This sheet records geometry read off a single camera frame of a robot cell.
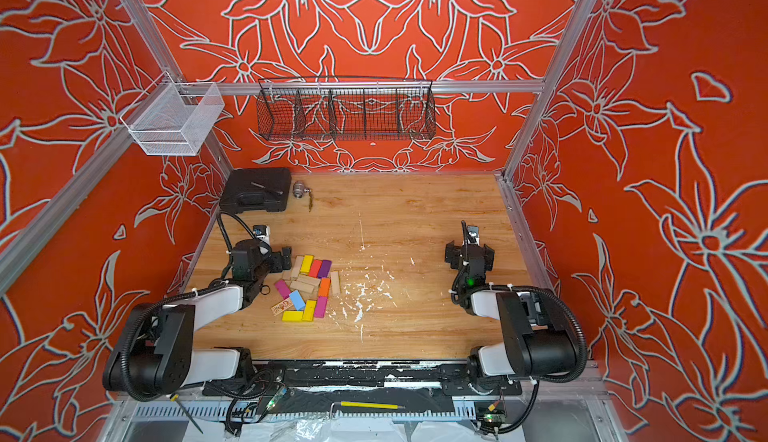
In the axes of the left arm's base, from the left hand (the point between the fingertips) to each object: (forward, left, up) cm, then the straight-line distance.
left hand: (275, 246), depth 93 cm
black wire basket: (+39, -19, +26) cm, 51 cm away
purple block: (-4, -16, -4) cm, 17 cm away
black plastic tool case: (+22, +14, +2) cm, 26 cm away
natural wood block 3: (-4, -8, -3) cm, 9 cm away
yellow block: (-4, -10, -4) cm, 11 cm away
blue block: (-15, -10, -4) cm, 19 cm away
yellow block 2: (-18, -14, -4) cm, 24 cm away
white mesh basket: (+28, +33, +27) cm, 51 cm away
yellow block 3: (-20, -10, -5) cm, 22 cm away
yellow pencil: (-39, -34, -5) cm, 52 cm away
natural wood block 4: (-8, -12, -4) cm, 15 cm away
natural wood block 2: (-11, -11, -4) cm, 16 cm away
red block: (-4, -13, -5) cm, 14 cm away
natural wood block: (-10, -20, -4) cm, 23 cm away
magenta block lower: (-16, -17, -5) cm, 24 cm away
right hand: (+5, -62, +2) cm, 62 cm away
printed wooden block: (-17, -6, -4) cm, 19 cm away
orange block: (-11, -17, -4) cm, 21 cm away
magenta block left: (-12, -5, -4) cm, 14 cm away
